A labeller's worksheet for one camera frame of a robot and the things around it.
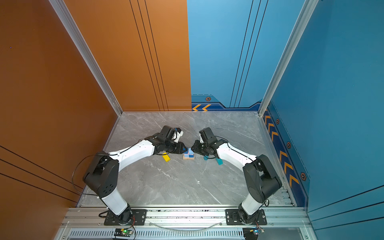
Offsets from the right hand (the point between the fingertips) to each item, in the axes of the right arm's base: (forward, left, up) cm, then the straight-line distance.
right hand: (191, 149), depth 88 cm
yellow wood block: (-1, +16, -8) cm, 18 cm away
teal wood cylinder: (-1, -8, -9) cm, 12 cm away
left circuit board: (-39, +32, -11) cm, 52 cm away
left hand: (+1, +3, 0) cm, 3 cm away
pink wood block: (-2, -1, -4) cm, 4 cm away
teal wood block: (-4, -17, -8) cm, 20 cm away
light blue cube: (-2, 0, 0) cm, 2 cm away
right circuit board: (-39, -33, -10) cm, 52 cm away
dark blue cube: (-1, +3, -6) cm, 7 cm away
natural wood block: (-1, +2, -9) cm, 9 cm away
